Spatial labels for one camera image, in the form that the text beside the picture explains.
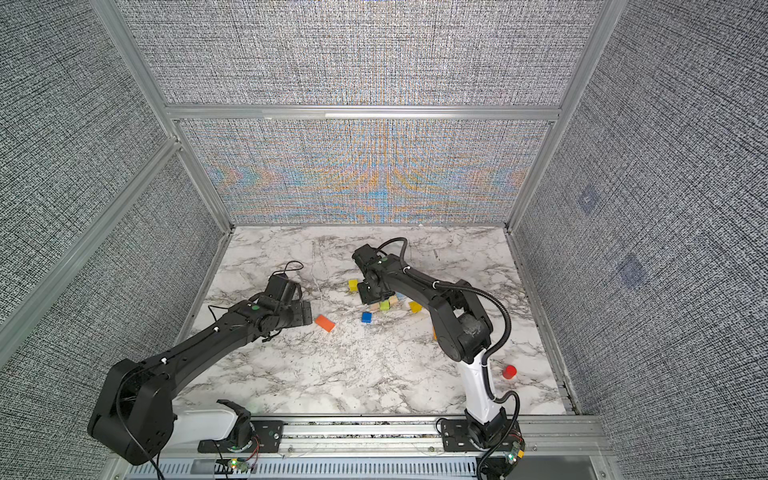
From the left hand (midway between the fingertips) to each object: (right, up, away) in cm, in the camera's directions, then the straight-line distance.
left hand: (298, 313), depth 88 cm
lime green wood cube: (+25, +1, +7) cm, 26 cm away
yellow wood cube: (+15, +7, +14) cm, 22 cm away
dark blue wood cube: (+20, -3, +7) cm, 21 cm away
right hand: (+21, +4, +8) cm, 23 cm away
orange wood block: (+34, +2, -32) cm, 47 cm away
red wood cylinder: (+60, -15, -6) cm, 62 cm away
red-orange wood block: (+6, -4, +7) cm, 10 cm away
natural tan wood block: (+22, +1, +4) cm, 23 cm away
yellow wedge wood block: (+35, 0, +8) cm, 36 cm away
